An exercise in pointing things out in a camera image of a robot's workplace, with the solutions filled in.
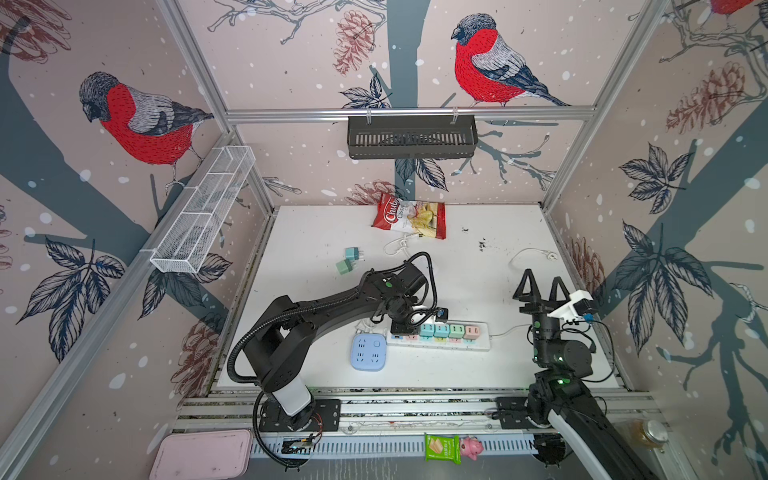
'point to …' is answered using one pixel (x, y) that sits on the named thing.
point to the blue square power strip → (368, 352)
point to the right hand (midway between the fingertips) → (539, 278)
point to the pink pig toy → (471, 447)
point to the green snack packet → (439, 448)
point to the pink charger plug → (472, 332)
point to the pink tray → (202, 455)
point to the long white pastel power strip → (416, 341)
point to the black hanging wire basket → (411, 137)
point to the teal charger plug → (441, 330)
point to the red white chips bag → (426, 219)
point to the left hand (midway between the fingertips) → (417, 323)
